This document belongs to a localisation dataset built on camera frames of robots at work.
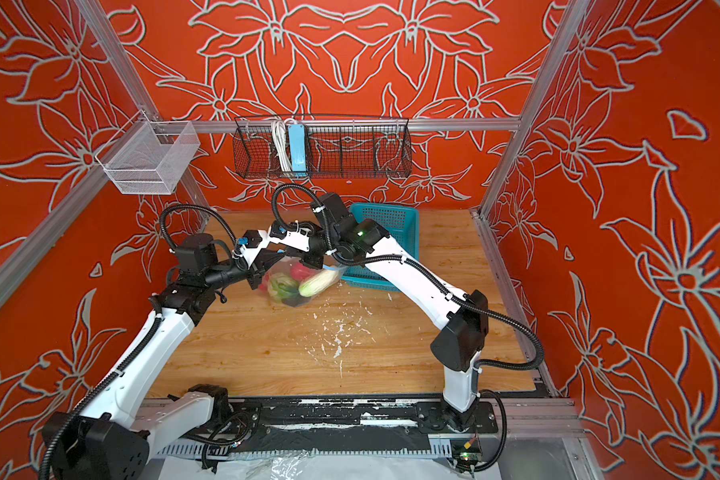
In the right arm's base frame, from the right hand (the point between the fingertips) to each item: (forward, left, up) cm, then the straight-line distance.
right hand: (284, 245), depth 71 cm
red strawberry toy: (+3, 0, -18) cm, 18 cm away
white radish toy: (-1, -6, -15) cm, 17 cm away
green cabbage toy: (-3, +3, -15) cm, 16 cm away
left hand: (0, +2, -2) cm, 3 cm away
